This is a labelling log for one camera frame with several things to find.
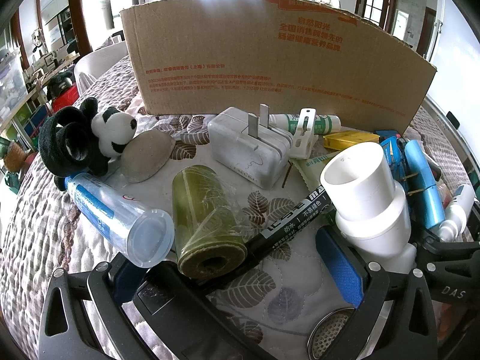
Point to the clear storage bin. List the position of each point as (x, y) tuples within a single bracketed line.
[(11, 82)]

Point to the green white packet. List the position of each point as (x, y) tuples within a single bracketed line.
[(311, 168)]

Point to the brown cardboard box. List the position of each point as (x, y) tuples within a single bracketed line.
[(262, 63)]

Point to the clear tube with blue cap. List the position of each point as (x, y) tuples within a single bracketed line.
[(112, 213)]

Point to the red bag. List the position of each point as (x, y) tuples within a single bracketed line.
[(65, 97)]

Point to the black marker pen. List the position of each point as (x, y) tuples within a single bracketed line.
[(285, 225)]

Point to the yellow flat box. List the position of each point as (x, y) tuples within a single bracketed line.
[(348, 139)]

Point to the white plastic pipe fitting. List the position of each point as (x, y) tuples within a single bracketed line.
[(360, 180)]

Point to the white spray bottle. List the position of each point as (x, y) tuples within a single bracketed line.
[(459, 206)]

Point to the beige oval stone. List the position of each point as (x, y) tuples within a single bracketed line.
[(146, 155)]

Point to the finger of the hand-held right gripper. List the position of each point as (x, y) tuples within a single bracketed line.
[(455, 281)]

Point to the leaf pattern quilt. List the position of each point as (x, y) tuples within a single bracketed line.
[(75, 240)]

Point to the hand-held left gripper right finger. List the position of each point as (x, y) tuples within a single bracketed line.
[(337, 266)]

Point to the white power adapter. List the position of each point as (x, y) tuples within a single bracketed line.
[(240, 153)]

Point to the black scrunchie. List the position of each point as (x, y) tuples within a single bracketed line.
[(63, 138)]

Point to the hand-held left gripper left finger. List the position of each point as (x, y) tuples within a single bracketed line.
[(125, 285)]

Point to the white clothespin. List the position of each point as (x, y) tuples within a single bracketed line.
[(302, 138)]

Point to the round metal strainer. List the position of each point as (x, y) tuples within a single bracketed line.
[(330, 335)]

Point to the white green ointment tube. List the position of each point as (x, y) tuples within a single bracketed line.
[(326, 123)]

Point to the panda plush toy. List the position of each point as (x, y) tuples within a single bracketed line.
[(112, 127)]

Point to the olive green roll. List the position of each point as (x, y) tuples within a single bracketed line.
[(202, 213)]

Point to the small bronze nail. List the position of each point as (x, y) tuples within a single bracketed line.
[(286, 175)]

